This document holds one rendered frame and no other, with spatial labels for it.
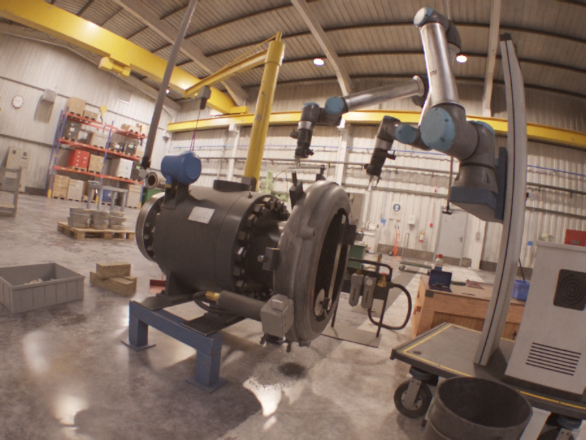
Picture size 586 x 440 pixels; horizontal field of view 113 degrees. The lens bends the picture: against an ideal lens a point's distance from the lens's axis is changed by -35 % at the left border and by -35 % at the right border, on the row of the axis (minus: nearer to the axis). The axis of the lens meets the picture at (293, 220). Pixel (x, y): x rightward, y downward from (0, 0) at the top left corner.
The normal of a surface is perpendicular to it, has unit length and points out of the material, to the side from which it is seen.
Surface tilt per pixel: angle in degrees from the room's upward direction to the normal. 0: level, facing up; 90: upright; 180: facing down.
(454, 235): 90
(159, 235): 91
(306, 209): 55
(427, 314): 90
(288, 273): 91
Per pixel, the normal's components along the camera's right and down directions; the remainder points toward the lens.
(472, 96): -0.48, -0.07
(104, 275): 0.93, 0.15
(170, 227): -0.34, -0.23
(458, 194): -0.74, -0.11
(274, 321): -0.41, 0.33
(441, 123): -0.95, -0.06
